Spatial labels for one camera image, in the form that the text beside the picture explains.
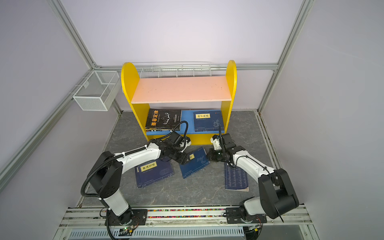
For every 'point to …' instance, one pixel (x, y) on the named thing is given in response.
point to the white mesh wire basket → (99, 92)
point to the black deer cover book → (163, 118)
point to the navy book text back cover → (236, 179)
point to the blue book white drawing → (208, 121)
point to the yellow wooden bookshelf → (196, 107)
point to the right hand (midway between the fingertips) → (207, 157)
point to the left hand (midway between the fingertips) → (185, 160)
